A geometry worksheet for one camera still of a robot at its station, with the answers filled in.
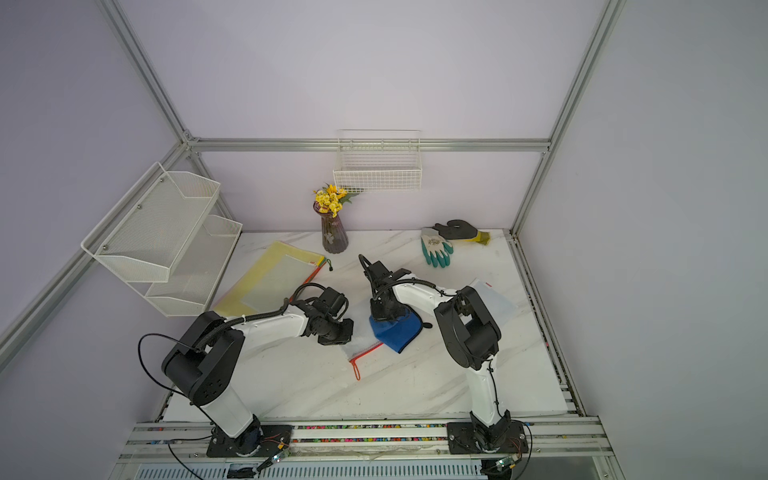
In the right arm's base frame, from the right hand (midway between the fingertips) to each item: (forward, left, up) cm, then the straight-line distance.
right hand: (385, 319), depth 95 cm
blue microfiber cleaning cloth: (-5, -4, +1) cm, 7 cm away
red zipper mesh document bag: (-8, +7, -1) cm, 11 cm away
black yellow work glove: (+41, -31, 0) cm, 51 cm away
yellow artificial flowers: (+31, +17, +25) cm, 43 cm away
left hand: (-7, +11, -1) cm, 14 cm away
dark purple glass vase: (+30, +19, +9) cm, 36 cm away
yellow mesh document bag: (+18, +40, 0) cm, 43 cm away
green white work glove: (+27, -20, +2) cm, 34 cm away
